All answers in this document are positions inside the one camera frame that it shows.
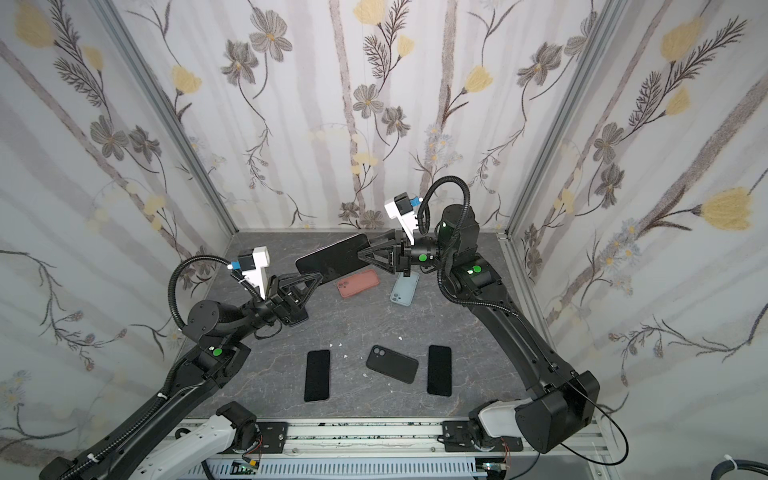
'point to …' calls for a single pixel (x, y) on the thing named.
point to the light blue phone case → (404, 288)
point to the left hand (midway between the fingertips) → (314, 273)
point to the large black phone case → (392, 364)
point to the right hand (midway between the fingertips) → (362, 250)
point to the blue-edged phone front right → (439, 380)
